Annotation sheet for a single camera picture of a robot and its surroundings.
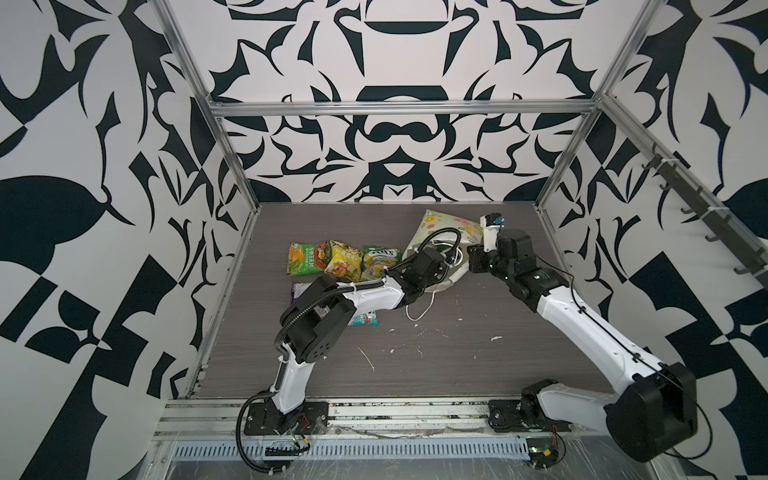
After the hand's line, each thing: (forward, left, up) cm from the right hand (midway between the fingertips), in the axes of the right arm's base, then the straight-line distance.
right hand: (471, 244), depth 81 cm
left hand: (+5, +11, -9) cm, 15 cm away
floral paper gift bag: (+1, +6, +3) cm, 6 cm away
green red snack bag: (+9, +50, -18) cm, 54 cm away
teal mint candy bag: (-12, +28, -19) cm, 36 cm away
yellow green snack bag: (+9, +27, -19) cm, 34 cm away
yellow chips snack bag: (+5, +37, -15) cm, 40 cm away
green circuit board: (-44, -13, -23) cm, 51 cm away
